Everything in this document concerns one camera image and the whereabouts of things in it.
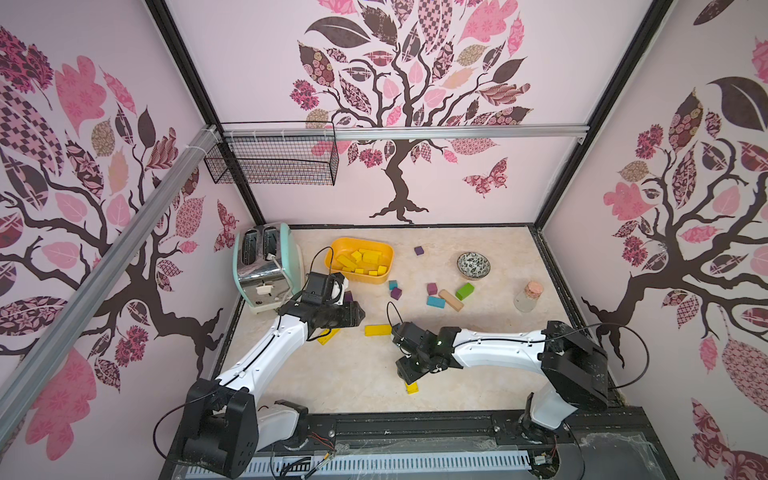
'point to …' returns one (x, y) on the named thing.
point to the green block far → (465, 291)
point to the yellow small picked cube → (359, 271)
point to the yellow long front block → (412, 389)
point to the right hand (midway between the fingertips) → (403, 369)
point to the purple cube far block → (419, 250)
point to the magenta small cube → (432, 288)
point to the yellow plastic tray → (343, 256)
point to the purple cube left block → (348, 296)
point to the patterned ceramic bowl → (473, 265)
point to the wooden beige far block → (454, 303)
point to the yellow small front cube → (373, 273)
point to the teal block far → (436, 302)
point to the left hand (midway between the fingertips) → (358, 321)
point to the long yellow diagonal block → (328, 335)
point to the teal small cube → (393, 284)
